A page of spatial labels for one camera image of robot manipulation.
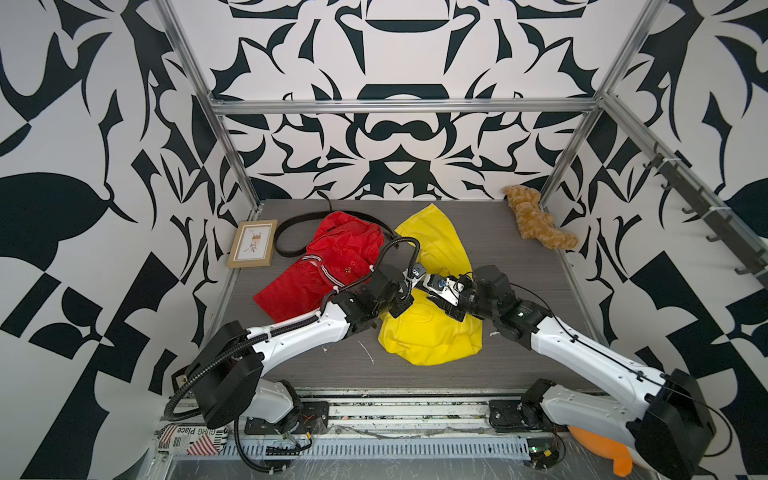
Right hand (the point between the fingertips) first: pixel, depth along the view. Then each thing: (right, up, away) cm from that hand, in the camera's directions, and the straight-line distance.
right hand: (433, 281), depth 79 cm
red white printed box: (-57, -34, -10) cm, 67 cm away
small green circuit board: (+24, -39, -8) cm, 47 cm away
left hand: (-8, +1, +3) cm, 9 cm away
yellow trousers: (-2, -15, +3) cm, 15 cm away
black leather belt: (-12, +14, +32) cm, 37 cm away
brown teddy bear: (+39, +17, +26) cm, 50 cm away
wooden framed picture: (-58, +9, +27) cm, 65 cm away
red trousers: (-26, +7, +15) cm, 31 cm away
